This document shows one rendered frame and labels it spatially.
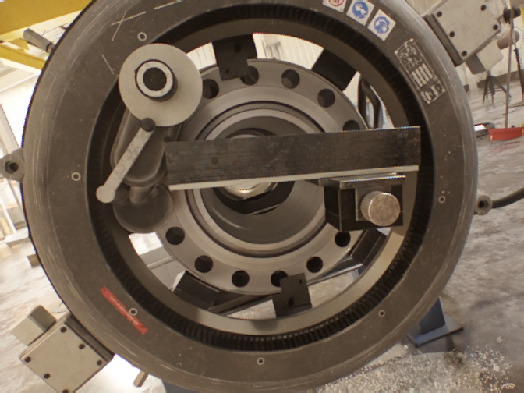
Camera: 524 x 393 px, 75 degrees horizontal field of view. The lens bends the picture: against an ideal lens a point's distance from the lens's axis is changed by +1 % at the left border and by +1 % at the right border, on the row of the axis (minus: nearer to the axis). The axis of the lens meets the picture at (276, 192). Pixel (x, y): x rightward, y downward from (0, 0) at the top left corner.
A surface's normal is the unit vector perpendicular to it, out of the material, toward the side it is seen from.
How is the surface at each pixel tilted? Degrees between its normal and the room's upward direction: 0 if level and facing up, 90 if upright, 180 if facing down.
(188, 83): 90
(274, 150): 90
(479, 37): 90
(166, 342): 90
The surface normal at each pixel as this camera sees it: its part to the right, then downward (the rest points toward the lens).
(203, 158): 0.14, 0.12
